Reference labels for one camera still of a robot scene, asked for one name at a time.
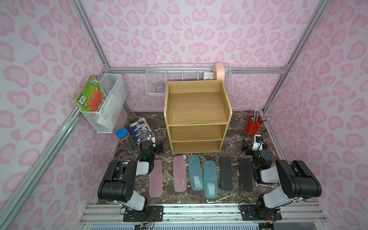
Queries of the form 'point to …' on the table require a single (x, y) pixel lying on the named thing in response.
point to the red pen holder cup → (253, 124)
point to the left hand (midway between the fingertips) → (153, 138)
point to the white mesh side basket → (114, 86)
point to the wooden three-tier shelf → (198, 113)
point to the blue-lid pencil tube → (122, 134)
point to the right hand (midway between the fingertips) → (251, 137)
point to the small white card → (208, 75)
